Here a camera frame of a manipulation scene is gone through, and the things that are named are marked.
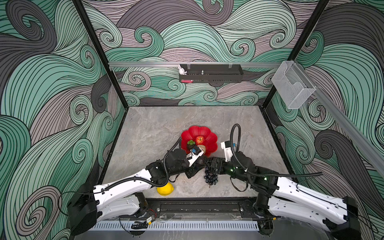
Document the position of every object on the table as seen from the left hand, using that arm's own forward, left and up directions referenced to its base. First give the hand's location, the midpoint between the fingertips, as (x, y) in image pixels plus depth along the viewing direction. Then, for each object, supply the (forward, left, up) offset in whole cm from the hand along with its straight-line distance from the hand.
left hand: (201, 161), depth 73 cm
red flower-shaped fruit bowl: (+23, -9, -16) cm, 30 cm away
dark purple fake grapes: (-4, -6, -13) cm, 15 cm away
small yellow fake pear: (+19, -1, -9) cm, 21 cm away
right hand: (-2, -3, +4) cm, 5 cm away
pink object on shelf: (+45, +10, +16) cm, 49 cm away
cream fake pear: (+14, -2, -11) cm, 18 cm away
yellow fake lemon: (-10, +18, -13) cm, 24 cm away
